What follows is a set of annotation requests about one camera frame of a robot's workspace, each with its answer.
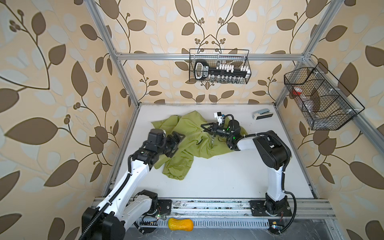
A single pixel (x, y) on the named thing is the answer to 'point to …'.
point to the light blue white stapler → (262, 113)
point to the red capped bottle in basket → (297, 90)
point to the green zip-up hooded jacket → (196, 141)
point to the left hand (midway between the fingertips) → (183, 139)
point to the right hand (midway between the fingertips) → (201, 127)
